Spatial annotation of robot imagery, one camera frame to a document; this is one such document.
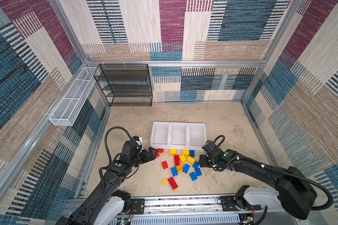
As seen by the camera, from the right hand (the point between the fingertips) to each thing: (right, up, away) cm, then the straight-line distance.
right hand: (206, 164), depth 86 cm
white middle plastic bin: (-16, +15, +13) cm, 26 cm away
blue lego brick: (-19, -3, -3) cm, 20 cm away
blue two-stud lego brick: (-7, +5, +6) cm, 10 cm away
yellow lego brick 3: (-14, +3, +2) cm, 14 cm away
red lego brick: (-25, -1, +1) cm, 25 cm away
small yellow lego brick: (-25, -8, -5) cm, 27 cm away
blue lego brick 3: (-5, -4, -1) cm, 6 cm away
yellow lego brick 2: (-12, +6, +5) cm, 14 cm away
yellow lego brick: (-20, +6, +6) cm, 21 cm away
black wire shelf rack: (-56, +53, +25) cm, 82 cm away
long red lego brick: (-20, -9, -5) cm, 23 cm away
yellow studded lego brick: (-9, +2, +2) cm, 9 cm away
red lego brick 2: (-17, +2, +1) cm, 17 cm away
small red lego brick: (-28, +6, +9) cm, 30 cm away
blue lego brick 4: (-8, -6, -3) cm, 11 cm away
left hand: (-32, +8, -5) cm, 33 cm away
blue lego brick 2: (-12, -2, -2) cm, 12 cm away
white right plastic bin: (-3, +15, +13) cm, 20 cm away
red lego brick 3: (-30, +4, +5) cm, 30 cm away
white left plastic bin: (-28, +16, +14) cm, 35 cm away
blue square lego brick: (-6, -1, +2) cm, 6 cm away
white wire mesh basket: (-89, +31, +6) cm, 94 cm away
